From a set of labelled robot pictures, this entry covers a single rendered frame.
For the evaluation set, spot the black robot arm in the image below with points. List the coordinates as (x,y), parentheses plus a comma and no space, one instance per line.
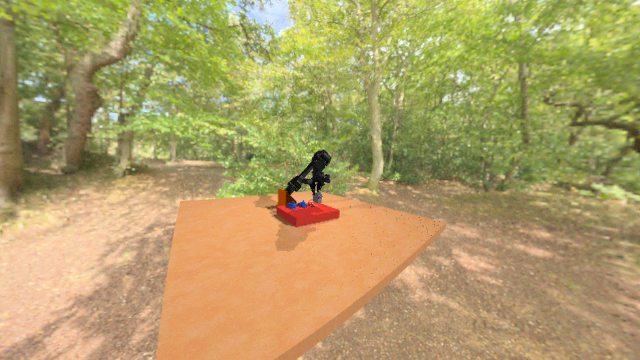
(319,160)

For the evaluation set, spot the red flat rectangular panel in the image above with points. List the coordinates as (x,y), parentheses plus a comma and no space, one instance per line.
(307,213)

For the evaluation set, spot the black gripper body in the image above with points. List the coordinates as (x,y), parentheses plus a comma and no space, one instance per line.
(313,180)

